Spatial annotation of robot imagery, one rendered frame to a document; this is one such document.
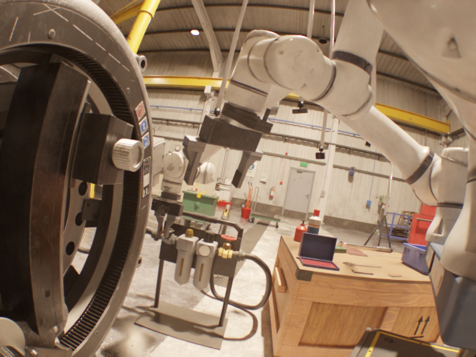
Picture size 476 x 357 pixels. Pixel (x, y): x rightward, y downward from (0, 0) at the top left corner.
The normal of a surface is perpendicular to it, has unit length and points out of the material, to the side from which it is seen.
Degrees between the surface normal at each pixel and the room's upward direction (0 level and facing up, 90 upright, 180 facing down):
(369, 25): 109
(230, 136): 114
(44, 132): 90
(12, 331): 90
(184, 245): 90
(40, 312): 90
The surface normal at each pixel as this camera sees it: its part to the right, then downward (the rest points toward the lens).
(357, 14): -0.68, -0.01
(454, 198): -0.92, -0.20
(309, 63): 0.26, 0.36
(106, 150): 0.98, 0.19
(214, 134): 0.52, 0.48
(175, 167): -0.28, 0.04
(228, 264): -0.08, -0.07
